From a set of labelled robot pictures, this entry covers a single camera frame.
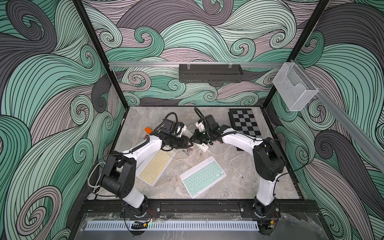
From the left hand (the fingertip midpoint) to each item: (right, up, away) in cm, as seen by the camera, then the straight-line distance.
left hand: (190, 143), depth 84 cm
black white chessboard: (+39, +13, +23) cm, 47 cm away
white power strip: (+8, -4, +10) cm, 14 cm away
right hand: (0, +2, +4) cm, 5 cm away
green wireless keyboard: (+7, -19, 0) cm, 20 cm away
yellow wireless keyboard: (-21, -16, +1) cm, 27 cm away
